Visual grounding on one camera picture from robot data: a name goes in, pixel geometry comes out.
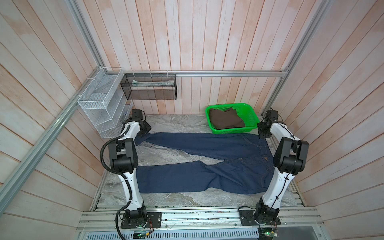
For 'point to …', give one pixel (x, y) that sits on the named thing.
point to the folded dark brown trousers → (228, 119)
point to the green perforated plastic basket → (251, 120)
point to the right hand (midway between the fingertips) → (258, 127)
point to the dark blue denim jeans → (246, 166)
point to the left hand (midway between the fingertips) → (148, 131)
